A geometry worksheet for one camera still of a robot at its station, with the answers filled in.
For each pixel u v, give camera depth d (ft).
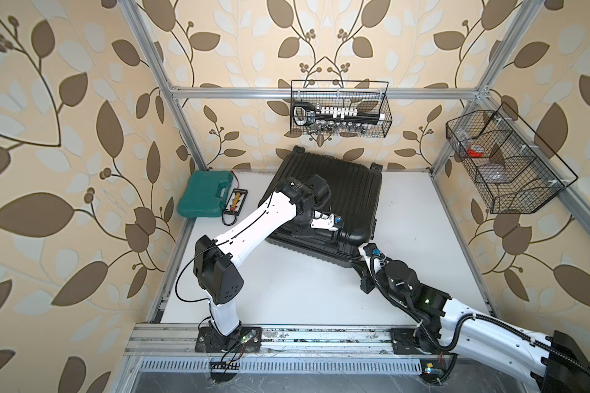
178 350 2.41
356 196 2.75
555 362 1.37
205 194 3.42
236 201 3.53
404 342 2.37
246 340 2.42
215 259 1.60
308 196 1.78
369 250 2.19
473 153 2.68
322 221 2.25
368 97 2.99
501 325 1.59
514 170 2.40
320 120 2.84
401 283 1.90
